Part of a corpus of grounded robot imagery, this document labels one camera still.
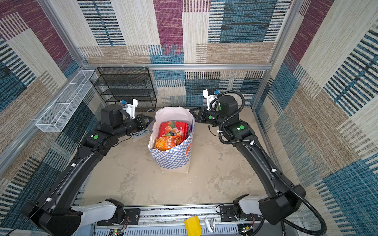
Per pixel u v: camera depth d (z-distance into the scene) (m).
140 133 0.61
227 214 0.73
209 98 0.60
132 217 0.73
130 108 0.62
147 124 0.66
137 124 0.60
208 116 0.58
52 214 0.37
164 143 0.73
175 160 0.72
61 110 0.74
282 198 0.38
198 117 0.60
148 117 0.67
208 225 0.70
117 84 1.07
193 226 0.70
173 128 0.83
